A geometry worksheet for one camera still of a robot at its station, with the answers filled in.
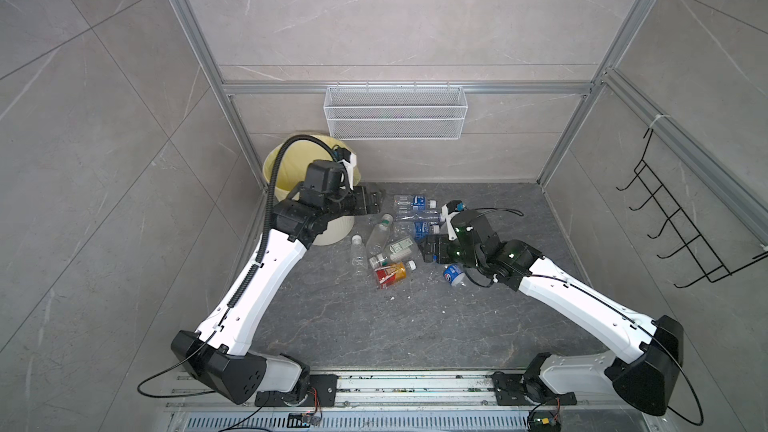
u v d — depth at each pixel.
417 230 0.98
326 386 0.73
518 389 0.73
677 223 0.69
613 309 0.43
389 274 0.88
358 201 0.61
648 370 0.37
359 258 0.96
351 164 0.63
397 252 0.93
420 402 0.73
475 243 0.55
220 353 0.38
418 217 1.04
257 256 0.43
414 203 1.07
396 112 1.00
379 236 1.01
